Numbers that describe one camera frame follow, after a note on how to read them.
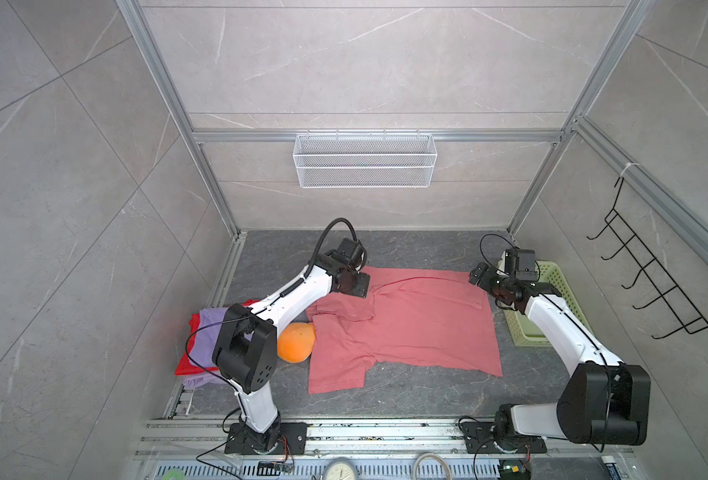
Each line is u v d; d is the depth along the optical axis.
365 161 1.01
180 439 0.75
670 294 0.63
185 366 0.80
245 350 0.46
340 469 0.66
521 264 0.66
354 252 0.70
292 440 0.73
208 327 0.44
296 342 0.82
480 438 0.73
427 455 0.70
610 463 0.69
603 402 0.41
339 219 0.71
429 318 0.95
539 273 1.03
